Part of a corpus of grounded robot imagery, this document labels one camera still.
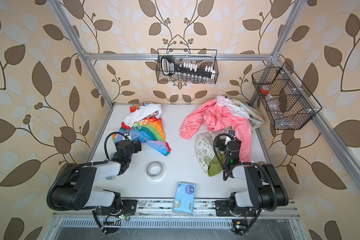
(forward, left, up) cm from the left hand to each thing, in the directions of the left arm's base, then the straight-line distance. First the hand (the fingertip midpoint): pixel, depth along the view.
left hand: (130, 139), depth 92 cm
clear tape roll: (-16, -16, -8) cm, 24 cm away
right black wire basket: (+8, -86, +26) cm, 90 cm away
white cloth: (+20, -66, +8) cm, 70 cm away
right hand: (+2, -60, +2) cm, 60 cm away
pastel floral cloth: (+18, -81, +3) cm, 83 cm away
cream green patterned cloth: (-2, -46, -4) cm, 47 cm away
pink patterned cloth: (+18, -53, +4) cm, 56 cm away
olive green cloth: (-13, -53, -3) cm, 55 cm away
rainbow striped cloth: (+15, -4, -4) cm, 16 cm away
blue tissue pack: (-32, -35, -1) cm, 47 cm away
